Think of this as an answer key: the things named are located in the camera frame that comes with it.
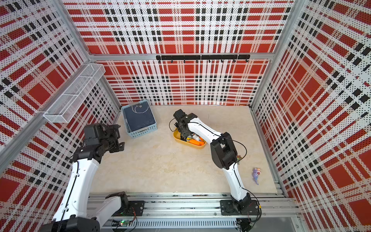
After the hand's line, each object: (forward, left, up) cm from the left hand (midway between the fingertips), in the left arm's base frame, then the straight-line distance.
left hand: (126, 130), depth 77 cm
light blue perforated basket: (+10, +5, -19) cm, 23 cm away
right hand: (+11, -36, -15) cm, 41 cm away
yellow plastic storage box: (+12, -24, -23) cm, 36 cm away
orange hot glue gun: (+3, -41, -18) cm, 45 cm away
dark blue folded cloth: (+26, +5, -19) cm, 33 cm away
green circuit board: (-39, +2, -25) cm, 47 cm away
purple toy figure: (-15, -73, -22) cm, 78 cm away
